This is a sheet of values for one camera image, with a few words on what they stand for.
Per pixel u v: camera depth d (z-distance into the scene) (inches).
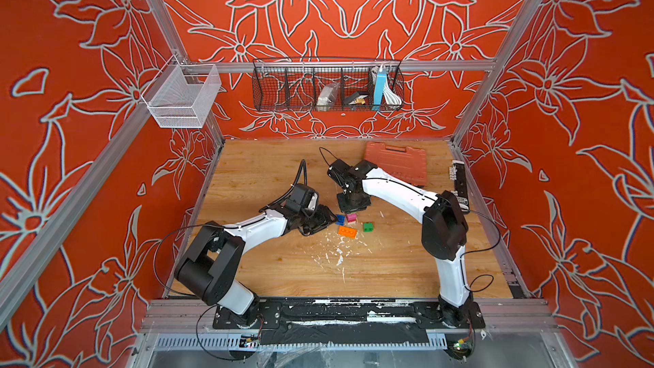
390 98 36.0
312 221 30.5
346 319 28.7
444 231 19.9
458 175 41.8
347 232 35.3
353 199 29.2
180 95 36.4
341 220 36.1
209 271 17.2
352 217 35.3
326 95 35.9
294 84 39.6
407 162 42.5
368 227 35.3
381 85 33.6
